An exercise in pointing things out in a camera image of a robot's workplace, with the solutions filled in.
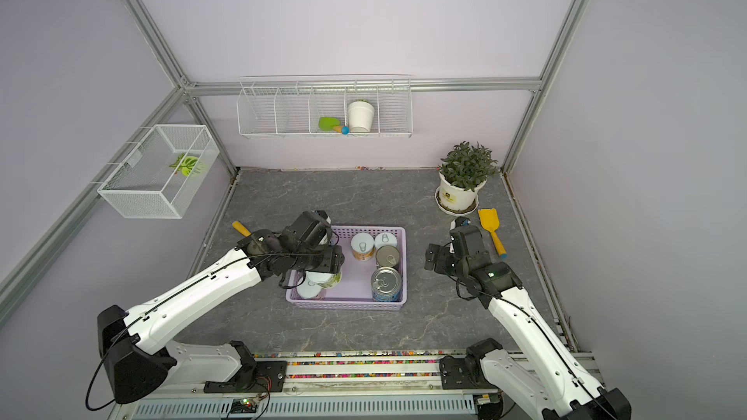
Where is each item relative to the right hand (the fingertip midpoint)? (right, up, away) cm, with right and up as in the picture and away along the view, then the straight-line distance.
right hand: (440, 252), depth 80 cm
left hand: (-29, -1, -5) cm, 30 cm away
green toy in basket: (-71, +24, +1) cm, 75 cm away
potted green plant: (+10, +23, +16) cm, 29 cm away
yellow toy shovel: (+22, +7, +23) cm, 33 cm away
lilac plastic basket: (-25, -14, +8) cm, 29 cm away
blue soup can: (-15, -9, -1) cm, 17 cm away
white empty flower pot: (-23, +42, +13) cm, 49 cm away
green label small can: (-30, -5, -10) cm, 32 cm away
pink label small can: (-37, -12, +3) cm, 39 cm away
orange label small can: (-23, 0, +12) cm, 25 cm away
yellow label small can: (-15, +2, +14) cm, 21 cm away
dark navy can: (-15, -2, +5) cm, 15 cm away
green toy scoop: (-35, +41, +19) cm, 57 cm away
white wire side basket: (-80, +22, +3) cm, 83 cm away
